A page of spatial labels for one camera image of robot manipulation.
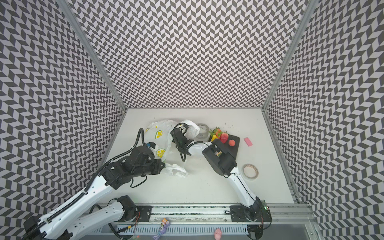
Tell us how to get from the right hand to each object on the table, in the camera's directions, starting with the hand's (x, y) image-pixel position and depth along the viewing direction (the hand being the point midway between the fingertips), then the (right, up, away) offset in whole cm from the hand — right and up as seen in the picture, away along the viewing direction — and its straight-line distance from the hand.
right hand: (172, 137), depth 101 cm
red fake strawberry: (+30, +4, -5) cm, 31 cm away
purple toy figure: (+3, -36, -33) cm, 49 cm away
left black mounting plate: (-9, -34, -29) cm, 45 cm away
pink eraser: (+52, -3, -1) cm, 52 cm away
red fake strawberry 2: (+35, 0, -5) cm, 35 cm away
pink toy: (+27, -40, -35) cm, 59 cm away
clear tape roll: (+22, +3, +2) cm, 22 cm away
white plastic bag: (-5, +4, -12) cm, 14 cm away
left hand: (+2, -12, -28) cm, 30 cm away
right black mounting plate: (+44, -29, -36) cm, 64 cm away
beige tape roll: (+49, -19, -13) cm, 54 cm away
